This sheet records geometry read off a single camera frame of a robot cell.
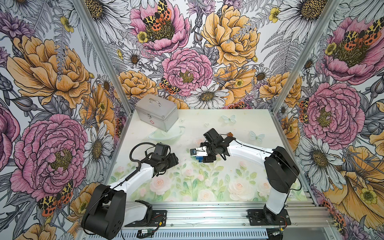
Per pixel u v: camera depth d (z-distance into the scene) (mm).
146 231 709
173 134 1084
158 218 736
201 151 770
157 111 1022
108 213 411
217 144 697
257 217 718
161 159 683
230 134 1052
